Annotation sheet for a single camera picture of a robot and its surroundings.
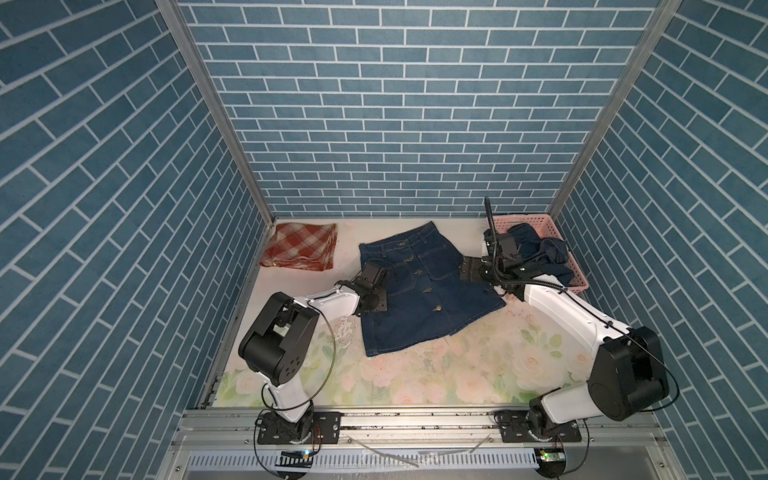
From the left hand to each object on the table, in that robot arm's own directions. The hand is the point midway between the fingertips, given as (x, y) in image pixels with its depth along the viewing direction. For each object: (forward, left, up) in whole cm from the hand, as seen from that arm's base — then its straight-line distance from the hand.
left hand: (382, 301), depth 96 cm
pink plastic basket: (+28, -63, +3) cm, 69 cm away
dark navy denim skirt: (+14, -57, +6) cm, 59 cm away
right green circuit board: (-43, -43, -5) cm, 60 cm away
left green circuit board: (-41, +21, -5) cm, 46 cm away
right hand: (+4, -27, +15) cm, 31 cm away
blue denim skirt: (+1, -15, 0) cm, 15 cm away
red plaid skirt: (+23, +29, +1) cm, 37 cm away
